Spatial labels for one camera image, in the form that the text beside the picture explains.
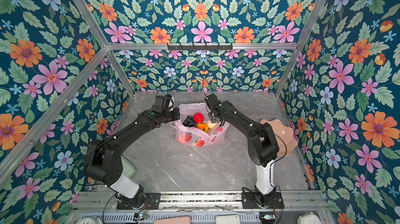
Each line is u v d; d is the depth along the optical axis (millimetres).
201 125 964
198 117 963
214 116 674
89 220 654
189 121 982
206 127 968
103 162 443
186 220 679
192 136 884
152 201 736
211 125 958
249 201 734
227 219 676
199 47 918
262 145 500
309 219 661
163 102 693
